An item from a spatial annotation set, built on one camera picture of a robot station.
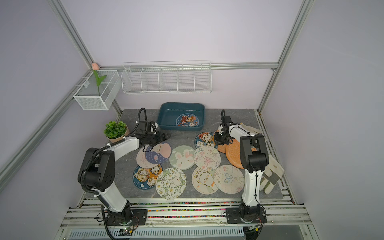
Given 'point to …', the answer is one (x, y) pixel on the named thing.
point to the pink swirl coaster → (141, 160)
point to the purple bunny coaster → (159, 153)
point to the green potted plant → (115, 131)
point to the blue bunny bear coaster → (205, 138)
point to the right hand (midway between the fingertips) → (215, 141)
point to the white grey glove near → (271, 176)
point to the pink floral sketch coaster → (206, 158)
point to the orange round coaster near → (233, 153)
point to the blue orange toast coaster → (146, 178)
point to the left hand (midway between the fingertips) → (166, 138)
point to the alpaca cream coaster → (203, 181)
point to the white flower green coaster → (171, 183)
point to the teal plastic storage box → (167, 113)
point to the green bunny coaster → (181, 157)
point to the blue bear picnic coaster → (187, 120)
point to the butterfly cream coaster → (229, 179)
